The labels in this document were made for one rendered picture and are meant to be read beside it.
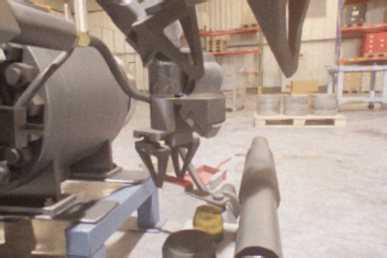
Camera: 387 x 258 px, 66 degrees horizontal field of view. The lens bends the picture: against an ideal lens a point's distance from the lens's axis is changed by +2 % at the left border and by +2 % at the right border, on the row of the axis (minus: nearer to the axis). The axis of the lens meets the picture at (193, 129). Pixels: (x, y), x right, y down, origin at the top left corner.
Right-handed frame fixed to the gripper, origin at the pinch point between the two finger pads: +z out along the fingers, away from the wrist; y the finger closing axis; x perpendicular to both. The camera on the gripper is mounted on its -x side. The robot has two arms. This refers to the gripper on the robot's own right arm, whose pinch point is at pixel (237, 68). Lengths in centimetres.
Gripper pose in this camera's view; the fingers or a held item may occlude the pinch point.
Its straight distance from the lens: 26.4
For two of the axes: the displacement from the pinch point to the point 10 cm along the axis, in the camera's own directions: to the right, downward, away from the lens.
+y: -7.1, -0.9, 7.0
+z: 3.8, 7.9, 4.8
